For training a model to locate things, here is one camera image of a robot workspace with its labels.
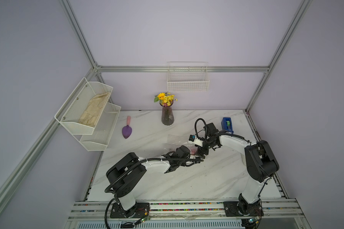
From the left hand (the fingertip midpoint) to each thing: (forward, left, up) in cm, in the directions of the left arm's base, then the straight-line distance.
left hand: (182, 151), depth 92 cm
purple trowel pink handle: (+20, +41, -2) cm, 46 cm away
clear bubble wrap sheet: (+9, +6, -2) cm, 11 cm away
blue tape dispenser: (+23, -33, -1) cm, 40 cm away
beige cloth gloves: (+8, +51, +27) cm, 58 cm away
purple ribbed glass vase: (+27, +11, +4) cm, 29 cm away
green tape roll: (+22, -34, +3) cm, 41 cm away
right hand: (+1, -10, -1) cm, 10 cm away
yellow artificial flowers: (+27, +11, +21) cm, 36 cm away
